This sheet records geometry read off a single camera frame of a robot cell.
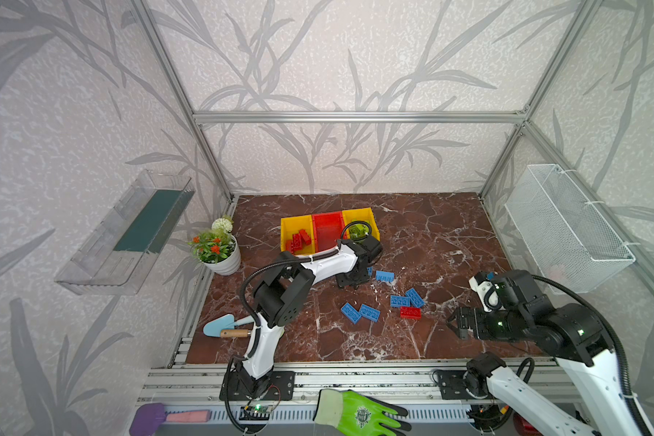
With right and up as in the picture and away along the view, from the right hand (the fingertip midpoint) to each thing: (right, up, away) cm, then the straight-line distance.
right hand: (460, 313), depth 66 cm
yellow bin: (-51, +20, +44) cm, 70 cm away
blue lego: (-14, +3, +27) cm, 31 cm away
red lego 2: (-44, +17, +36) cm, 59 cm away
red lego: (-47, +14, +35) cm, 60 cm away
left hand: (-23, +4, +28) cm, 37 cm away
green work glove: (-26, -27, +3) cm, 37 cm away
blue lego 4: (-11, -4, +23) cm, 25 cm away
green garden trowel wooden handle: (-62, -11, +14) cm, 64 cm away
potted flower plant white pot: (-69, +14, +19) cm, 73 cm away
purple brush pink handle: (-79, -28, +3) cm, 83 cm away
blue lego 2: (-26, -7, +21) cm, 34 cm away
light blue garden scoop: (-67, -10, +19) cm, 70 cm away
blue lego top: (-20, +5, +28) cm, 34 cm away
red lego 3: (-7, -7, +20) cm, 23 cm away
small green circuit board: (-50, -27, +5) cm, 57 cm away
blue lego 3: (-20, -7, +20) cm, 30 cm away
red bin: (-36, +19, +43) cm, 59 cm away
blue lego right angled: (-5, -3, +23) cm, 24 cm away
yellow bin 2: (-21, +25, +44) cm, 55 cm away
